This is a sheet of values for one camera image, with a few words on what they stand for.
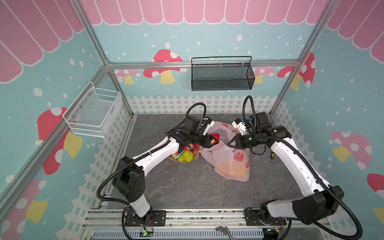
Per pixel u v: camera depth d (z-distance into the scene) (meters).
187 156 0.85
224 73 0.94
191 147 0.91
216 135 0.79
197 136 0.70
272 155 0.53
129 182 0.45
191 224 0.74
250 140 0.62
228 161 0.79
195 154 0.92
